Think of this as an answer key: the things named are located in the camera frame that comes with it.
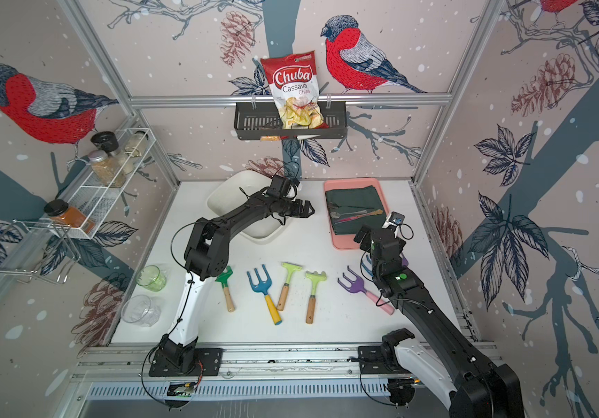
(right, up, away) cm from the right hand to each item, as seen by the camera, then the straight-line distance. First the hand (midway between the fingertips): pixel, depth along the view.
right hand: (374, 225), depth 81 cm
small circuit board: (-57, -44, -11) cm, 73 cm away
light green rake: (-19, -20, +8) cm, 29 cm away
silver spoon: (-10, +2, +25) cm, 27 cm away
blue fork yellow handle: (-37, -22, +6) cm, 43 cm away
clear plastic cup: (-76, -27, +1) cm, 81 cm away
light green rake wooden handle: (-29, -22, +6) cm, 37 cm away
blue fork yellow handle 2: (0, -17, +11) cm, 20 cm away
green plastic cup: (-77, -19, +8) cm, 79 cm away
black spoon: (-9, +6, +29) cm, 31 cm away
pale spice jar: (-79, +27, +4) cm, 84 cm away
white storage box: (-57, +14, +33) cm, 67 cm away
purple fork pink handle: (-4, -22, +7) cm, 23 cm away
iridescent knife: (+8, +3, +26) cm, 27 cm away
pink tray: (-6, -8, +19) cm, 22 cm away
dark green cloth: (+4, +9, +32) cm, 34 cm away
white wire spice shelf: (-85, +9, -7) cm, 86 cm away
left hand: (-20, +6, +19) cm, 28 cm away
